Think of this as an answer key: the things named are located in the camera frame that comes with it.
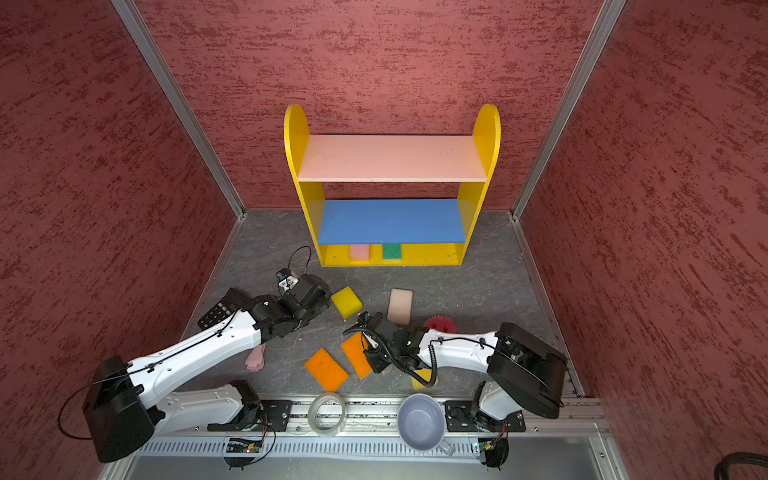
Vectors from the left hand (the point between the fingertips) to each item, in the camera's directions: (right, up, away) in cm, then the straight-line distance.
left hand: (319, 306), depth 82 cm
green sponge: (+20, +14, +23) cm, 34 cm away
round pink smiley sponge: (+35, -7, +7) cm, 37 cm away
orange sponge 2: (+10, -13, +3) cm, 16 cm away
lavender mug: (+28, -31, -4) cm, 42 cm away
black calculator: (-31, -1, +10) cm, 32 cm away
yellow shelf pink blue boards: (+33, +21, +13) cm, 41 cm away
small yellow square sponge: (+6, -1, +10) cm, 12 cm away
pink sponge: (+9, +14, +22) cm, 27 cm away
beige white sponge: (+23, -3, +11) cm, 26 cm away
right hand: (+14, -16, +1) cm, 21 cm away
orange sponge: (+3, -19, 0) cm, 19 cm away
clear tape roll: (0, -28, -7) cm, 29 cm away
